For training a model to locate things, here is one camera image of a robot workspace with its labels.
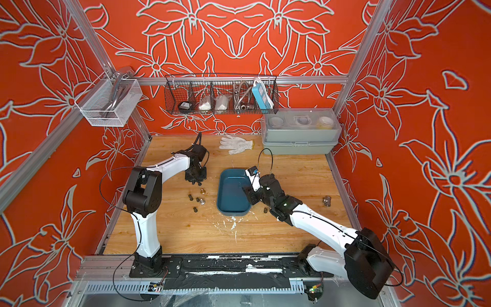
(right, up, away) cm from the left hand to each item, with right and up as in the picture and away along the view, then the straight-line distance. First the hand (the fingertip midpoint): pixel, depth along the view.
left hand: (201, 177), depth 99 cm
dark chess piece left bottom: (0, -13, -11) cm, 18 cm away
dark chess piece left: (-3, -9, -8) cm, 12 cm away
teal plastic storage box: (+17, -10, -9) cm, 22 cm away
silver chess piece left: (+3, -11, -9) cm, 15 cm away
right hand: (+22, -1, -19) cm, 30 cm away
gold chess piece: (+2, -7, -5) cm, 9 cm away
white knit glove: (+18, +18, +15) cm, 29 cm away
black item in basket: (-7, +37, -4) cm, 38 cm away
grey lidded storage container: (+54, +25, +6) cm, 60 cm away
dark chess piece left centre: (0, -10, -7) cm, 12 cm away
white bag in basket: (+4, +37, -9) cm, 39 cm away
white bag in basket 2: (+12, +37, -7) cm, 40 cm away
